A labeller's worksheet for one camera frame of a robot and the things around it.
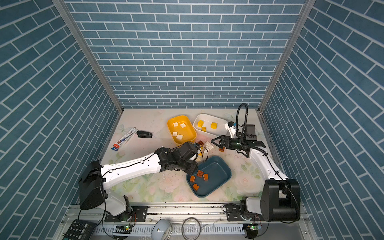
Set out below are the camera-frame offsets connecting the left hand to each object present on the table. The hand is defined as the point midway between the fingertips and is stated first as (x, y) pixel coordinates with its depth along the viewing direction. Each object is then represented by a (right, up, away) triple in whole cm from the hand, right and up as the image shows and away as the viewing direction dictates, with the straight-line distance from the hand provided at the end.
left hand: (197, 168), depth 77 cm
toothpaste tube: (-55, +8, +22) cm, 60 cm away
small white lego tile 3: (-16, +16, +28) cm, 36 cm away
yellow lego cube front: (+12, +22, +33) cm, 42 cm away
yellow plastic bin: (-12, +18, +31) cm, 38 cm away
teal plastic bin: (+8, -7, +9) cm, 13 cm away
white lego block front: (-13, +14, +25) cm, 31 cm away
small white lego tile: (-16, +23, +31) cm, 42 cm away
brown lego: (-1, -11, +3) cm, 11 cm away
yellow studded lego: (+5, +19, +31) cm, 36 cm away
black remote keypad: (-54, -26, -9) cm, 60 cm away
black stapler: (-39, +16, +28) cm, 50 cm away
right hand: (+10, +14, +4) cm, 18 cm away
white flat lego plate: (+8, +9, +20) cm, 23 cm away
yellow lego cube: (+2, +23, +32) cm, 39 cm away
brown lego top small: (+2, +10, +23) cm, 25 cm away
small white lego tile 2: (-11, +22, +32) cm, 40 cm away
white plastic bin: (+9, +21, +34) cm, 41 cm away
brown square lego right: (+16, +6, +20) cm, 26 cm away
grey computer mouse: (-15, -22, -15) cm, 30 cm away
